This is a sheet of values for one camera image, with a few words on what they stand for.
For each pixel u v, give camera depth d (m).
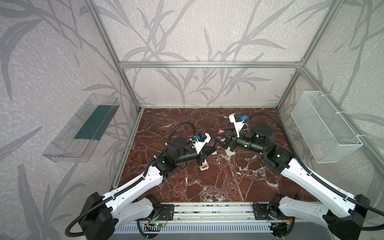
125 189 0.44
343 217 0.39
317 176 0.43
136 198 0.48
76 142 0.64
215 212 0.75
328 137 0.63
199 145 0.60
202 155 0.60
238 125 0.55
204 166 0.89
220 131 0.61
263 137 0.48
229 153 0.94
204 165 0.89
